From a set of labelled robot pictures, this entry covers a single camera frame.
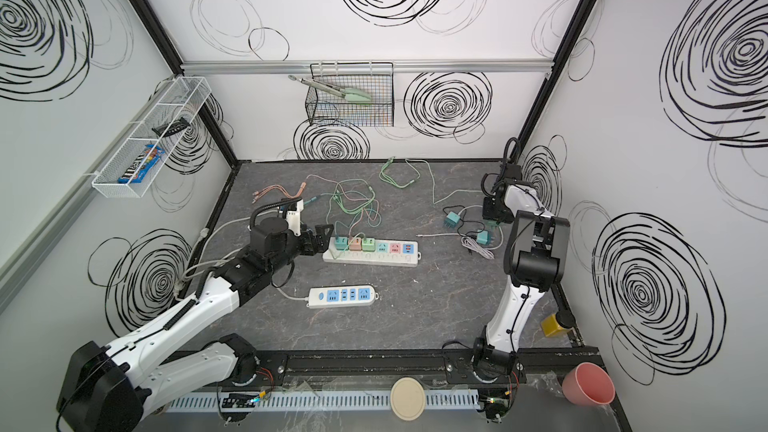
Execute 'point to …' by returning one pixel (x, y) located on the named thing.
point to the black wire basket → (329, 108)
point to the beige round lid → (407, 399)
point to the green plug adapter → (483, 237)
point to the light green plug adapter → (369, 245)
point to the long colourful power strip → (386, 252)
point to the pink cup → (585, 385)
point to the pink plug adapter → (356, 244)
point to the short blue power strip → (332, 296)
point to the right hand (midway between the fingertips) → (497, 213)
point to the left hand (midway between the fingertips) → (323, 226)
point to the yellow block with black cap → (558, 323)
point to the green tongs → (346, 93)
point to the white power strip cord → (200, 241)
